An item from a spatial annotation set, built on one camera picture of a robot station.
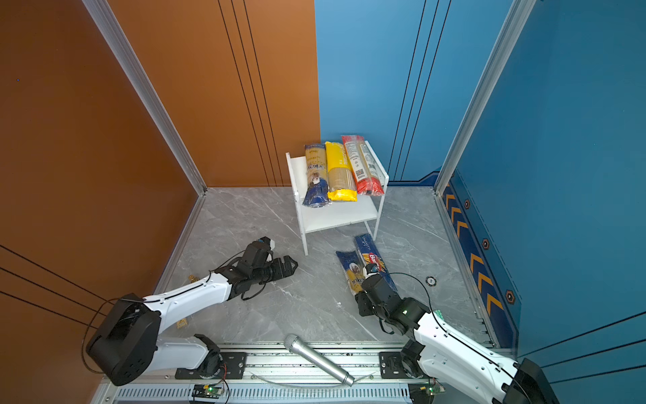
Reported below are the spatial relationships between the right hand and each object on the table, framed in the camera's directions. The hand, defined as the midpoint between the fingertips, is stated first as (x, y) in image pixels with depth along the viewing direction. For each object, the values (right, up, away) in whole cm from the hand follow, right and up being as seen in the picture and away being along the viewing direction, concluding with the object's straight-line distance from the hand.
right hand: (360, 297), depth 82 cm
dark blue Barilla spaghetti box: (+4, +12, +12) cm, 18 cm away
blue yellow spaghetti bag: (-2, +8, +5) cm, 9 cm away
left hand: (-24, +10, +6) cm, 26 cm away
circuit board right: (+16, -23, -12) cm, 31 cm away
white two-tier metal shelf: (+4, +29, +11) cm, 32 cm away
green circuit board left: (-44, -23, -11) cm, 51 cm away
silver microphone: (-19, -12, -7) cm, 24 cm away
